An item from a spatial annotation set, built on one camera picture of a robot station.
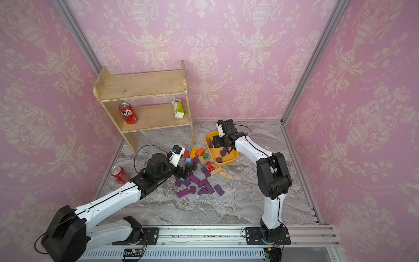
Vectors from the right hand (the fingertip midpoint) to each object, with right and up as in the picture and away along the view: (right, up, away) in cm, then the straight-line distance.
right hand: (218, 140), depth 95 cm
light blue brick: (-18, -12, +2) cm, 22 cm away
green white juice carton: (-22, +17, -4) cm, 29 cm away
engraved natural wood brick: (+6, -20, -3) cm, 21 cm away
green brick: (-8, -10, +8) cm, 15 cm away
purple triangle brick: (-8, -27, -8) cm, 30 cm away
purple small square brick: (-14, -27, -7) cm, 31 cm away
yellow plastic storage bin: (-2, -8, +8) cm, 11 cm away
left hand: (-15, -10, -14) cm, 23 cm away
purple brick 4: (+1, -12, +5) cm, 13 cm away
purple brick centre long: (-14, -21, -5) cm, 26 cm away
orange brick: (-11, -8, +8) cm, 15 cm away
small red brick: (-5, -15, +2) cm, 16 cm away
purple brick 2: (-19, -28, -7) cm, 35 cm away
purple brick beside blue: (-14, -12, +5) cm, 19 cm away
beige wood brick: (-10, -12, +3) cm, 16 cm away
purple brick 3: (0, -27, -7) cm, 28 cm away
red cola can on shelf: (-47, +14, -12) cm, 50 cm away
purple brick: (+4, -8, +7) cm, 11 cm away
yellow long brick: (-15, -8, +7) cm, 19 cm away
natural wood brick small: (-2, -18, 0) cm, 18 cm away
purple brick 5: (-22, -24, -5) cm, 33 cm away
